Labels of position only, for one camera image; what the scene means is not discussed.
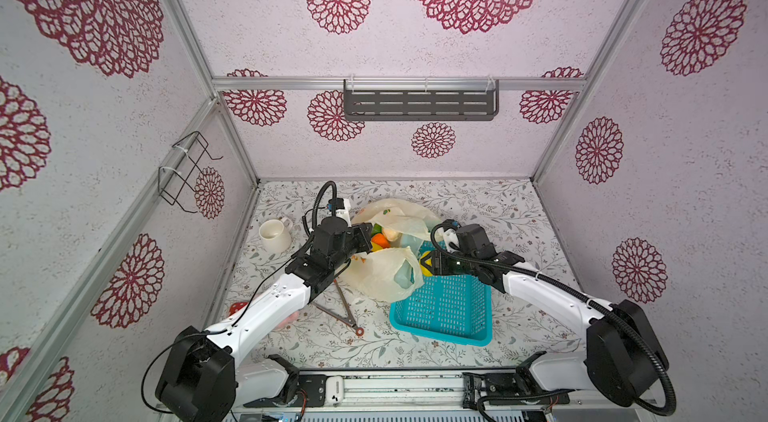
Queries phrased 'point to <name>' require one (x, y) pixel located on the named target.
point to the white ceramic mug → (275, 235)
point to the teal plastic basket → (452, 307)
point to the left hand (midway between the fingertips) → (372, 229)
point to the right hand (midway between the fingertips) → (427, 257)
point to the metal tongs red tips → (349, 320)
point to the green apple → (376, 229)
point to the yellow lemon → (424, 270)
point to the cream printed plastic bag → (392, 274)
